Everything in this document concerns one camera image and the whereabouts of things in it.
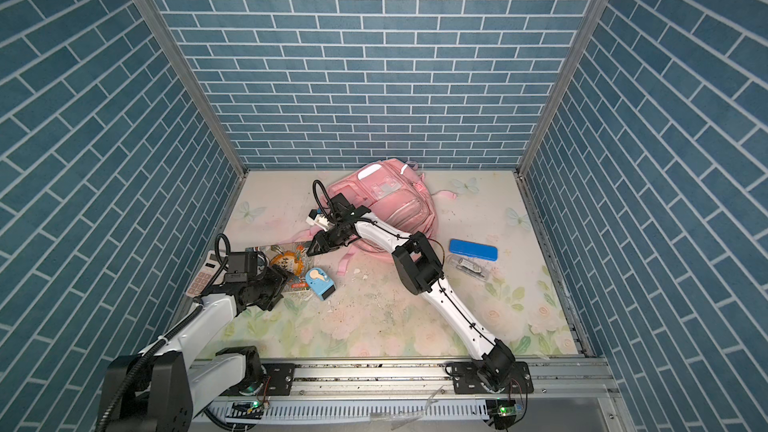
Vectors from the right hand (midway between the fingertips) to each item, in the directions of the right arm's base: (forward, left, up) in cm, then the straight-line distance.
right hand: (310, 251), depth 96 cm
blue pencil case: (+7, -53, -3) cm, 54 cm away
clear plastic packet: (-1, -53, -2) cm, 53 cm away
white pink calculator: (-11, +29, +1) cm, 31 cm away
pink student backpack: (+26, -24, +3) cm, 36 cm away
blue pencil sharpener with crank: (-12, -7, +4) cm, 15 cm away
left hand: (-10, +2, +1) cm, 11 cm away
